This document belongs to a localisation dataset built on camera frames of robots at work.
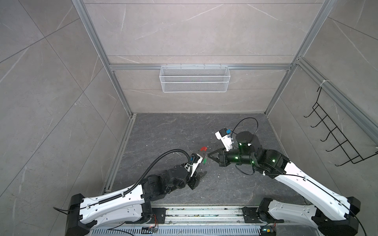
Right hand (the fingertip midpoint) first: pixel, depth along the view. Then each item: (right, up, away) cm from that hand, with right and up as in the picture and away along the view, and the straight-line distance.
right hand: (208, 154), depth 64 cm
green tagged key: (-1, -3, +1) cm, 4 cm away
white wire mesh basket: (-6, +46, +37) cm, 59 cm away
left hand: (-2, -6, +3) cm, 7 cm away
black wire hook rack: (+60, 0, -4) cm, 60 cm away
